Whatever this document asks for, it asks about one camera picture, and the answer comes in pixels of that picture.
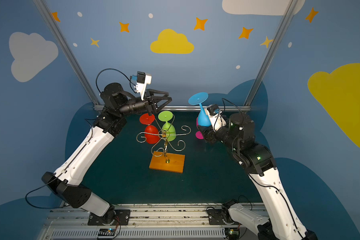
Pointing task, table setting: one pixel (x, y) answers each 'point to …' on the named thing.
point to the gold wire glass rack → (159, 148)
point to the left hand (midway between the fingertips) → (168, 94)
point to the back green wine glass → (168, 130)
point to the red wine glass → (151, 134)
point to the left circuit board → (107, 232)
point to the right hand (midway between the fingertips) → (208, 119)
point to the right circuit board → (232, 233)
